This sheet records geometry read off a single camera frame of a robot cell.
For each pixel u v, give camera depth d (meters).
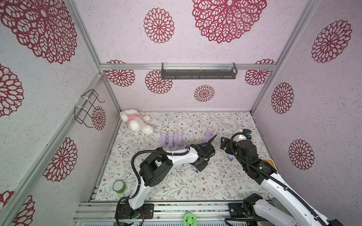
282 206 0.47
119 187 0.78
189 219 0.68
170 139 1.00
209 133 1.03
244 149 0.56
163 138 1.02
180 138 1.01
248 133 0.65
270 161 0.87
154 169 0.51
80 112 0.73
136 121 0.92
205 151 0.71
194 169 0.86
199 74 0.87
